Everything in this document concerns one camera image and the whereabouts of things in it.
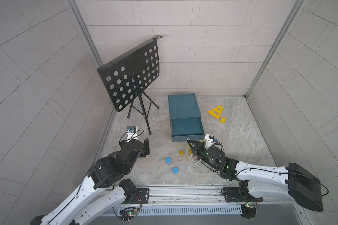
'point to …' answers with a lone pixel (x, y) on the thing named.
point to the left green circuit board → (127, 213)
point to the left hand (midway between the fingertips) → (145, 139)
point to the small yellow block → (223, 120)
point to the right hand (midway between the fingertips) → (185, 143)
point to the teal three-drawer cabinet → (186, 119)
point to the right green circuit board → (248, 210)
